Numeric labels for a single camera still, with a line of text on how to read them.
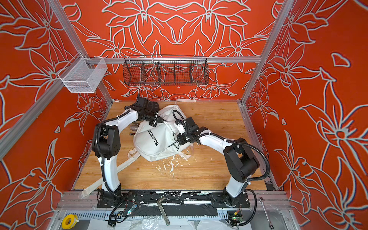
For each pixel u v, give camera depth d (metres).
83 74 0.92
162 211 0.70
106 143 0.54
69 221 0.67
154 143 0.85
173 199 0.74
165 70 0.99
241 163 0.46
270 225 0.66
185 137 0.77
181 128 0.80
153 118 0.85
